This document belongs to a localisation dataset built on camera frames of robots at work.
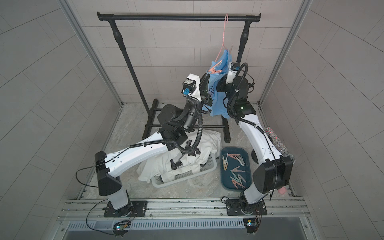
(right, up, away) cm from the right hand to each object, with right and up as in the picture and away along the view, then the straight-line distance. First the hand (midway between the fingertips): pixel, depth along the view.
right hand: (220, 72), depth 72 cm
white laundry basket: (-31, -55, +2) cm, 63 cm away
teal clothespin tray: (+10, -51, +11) cm, 53 cm away
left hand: (-7, -7, -22) cm, 24 cm away
